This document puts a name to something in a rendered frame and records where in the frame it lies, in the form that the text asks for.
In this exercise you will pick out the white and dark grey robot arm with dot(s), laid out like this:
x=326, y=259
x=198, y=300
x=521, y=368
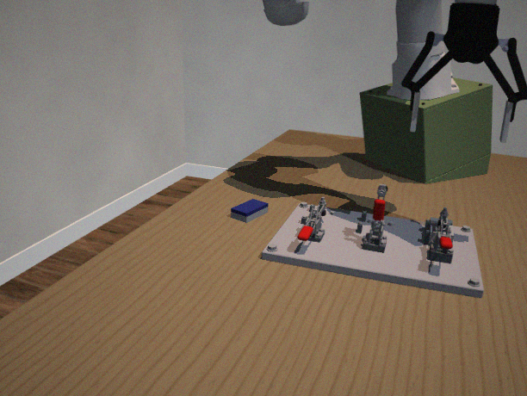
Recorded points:
x=415, y=19

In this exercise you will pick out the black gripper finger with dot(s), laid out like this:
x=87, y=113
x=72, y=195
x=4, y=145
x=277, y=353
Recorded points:
x=432, y=39
x=510, y=47

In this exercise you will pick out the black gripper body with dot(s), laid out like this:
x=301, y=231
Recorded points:
x=464, y=19

